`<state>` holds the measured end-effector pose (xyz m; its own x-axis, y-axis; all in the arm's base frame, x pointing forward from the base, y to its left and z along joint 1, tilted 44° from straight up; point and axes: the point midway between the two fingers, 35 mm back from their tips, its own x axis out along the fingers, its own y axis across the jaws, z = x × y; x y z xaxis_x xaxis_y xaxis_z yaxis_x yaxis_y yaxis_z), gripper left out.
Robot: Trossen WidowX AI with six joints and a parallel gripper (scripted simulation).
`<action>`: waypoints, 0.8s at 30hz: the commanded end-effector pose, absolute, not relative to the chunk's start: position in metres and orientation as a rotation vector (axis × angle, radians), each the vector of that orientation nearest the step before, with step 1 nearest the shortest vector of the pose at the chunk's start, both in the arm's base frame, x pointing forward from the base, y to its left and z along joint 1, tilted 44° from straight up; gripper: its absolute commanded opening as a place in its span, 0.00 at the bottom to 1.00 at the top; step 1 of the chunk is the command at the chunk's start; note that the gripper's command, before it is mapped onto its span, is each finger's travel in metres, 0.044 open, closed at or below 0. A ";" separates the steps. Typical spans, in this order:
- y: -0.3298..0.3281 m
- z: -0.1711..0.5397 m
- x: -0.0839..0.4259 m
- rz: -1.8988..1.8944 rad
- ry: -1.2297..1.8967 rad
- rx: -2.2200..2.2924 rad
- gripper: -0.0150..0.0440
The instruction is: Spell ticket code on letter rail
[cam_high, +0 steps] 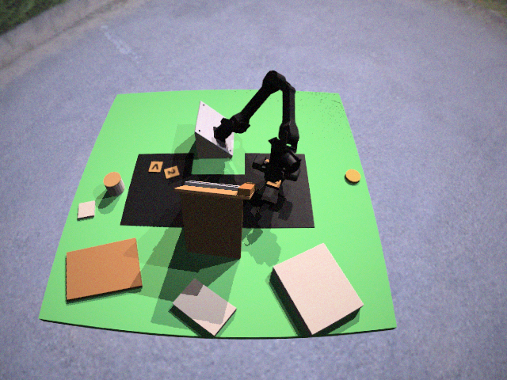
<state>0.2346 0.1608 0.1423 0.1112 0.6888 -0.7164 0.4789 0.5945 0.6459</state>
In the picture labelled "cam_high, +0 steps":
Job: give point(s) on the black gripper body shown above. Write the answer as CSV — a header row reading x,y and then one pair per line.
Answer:
x,y
260,163

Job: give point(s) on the orange flat rectangular board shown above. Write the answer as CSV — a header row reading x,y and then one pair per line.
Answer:
x,y
103,269

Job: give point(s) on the pale pink flat rectangular slab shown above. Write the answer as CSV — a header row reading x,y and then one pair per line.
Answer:
x,y
317,289

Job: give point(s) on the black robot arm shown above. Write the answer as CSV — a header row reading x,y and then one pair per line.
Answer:
x,y
288,130

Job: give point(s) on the grey cylinder with orange top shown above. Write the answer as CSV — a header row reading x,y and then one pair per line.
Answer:
x,y
114,184

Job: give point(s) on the pale pink flat square tile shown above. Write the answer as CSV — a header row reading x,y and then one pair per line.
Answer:
x,y
86,210

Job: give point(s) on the orange round disc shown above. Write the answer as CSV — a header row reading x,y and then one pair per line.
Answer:
x,y
352,175

